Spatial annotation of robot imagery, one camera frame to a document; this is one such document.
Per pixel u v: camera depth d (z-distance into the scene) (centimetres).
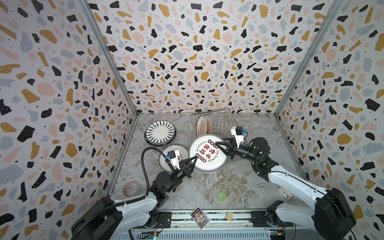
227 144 67
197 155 74
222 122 106
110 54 86
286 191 52
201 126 104
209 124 97
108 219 42
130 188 84
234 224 73
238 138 65
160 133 106
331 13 73
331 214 41
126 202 48
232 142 67
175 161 68
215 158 75
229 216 75
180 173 67
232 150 64
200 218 73
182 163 69
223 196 82
